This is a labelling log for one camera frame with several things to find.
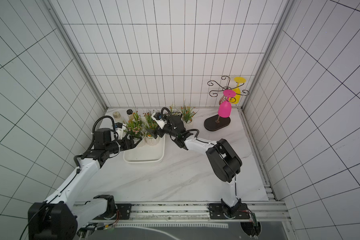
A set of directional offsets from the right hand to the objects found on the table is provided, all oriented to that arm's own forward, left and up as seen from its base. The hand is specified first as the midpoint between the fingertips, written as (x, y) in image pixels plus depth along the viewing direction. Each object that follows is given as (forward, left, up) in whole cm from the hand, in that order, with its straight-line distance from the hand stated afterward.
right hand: (155, 117), depth 86 cm
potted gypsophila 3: (-8, +4, -12) cm, 15 cm away
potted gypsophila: (-2, +13, -8) cm, 15 cm away
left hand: (-14, +9, -5) cm, 17 cm away
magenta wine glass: (+12, -43, -2) cm, 44 cm away
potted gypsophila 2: (+7, +7, -13) cm, 16 cm away
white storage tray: (-12, +9, -22) cm, 26 cm away
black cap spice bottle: (+13, +23, -11) cm, 29 cm away
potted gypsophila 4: (+11, -18, -10) cm, 23 cm away
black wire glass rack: (+14, -41, -19) cm, 47 cm away
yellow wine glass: (+6, -45, +10) cm, 47 cm away
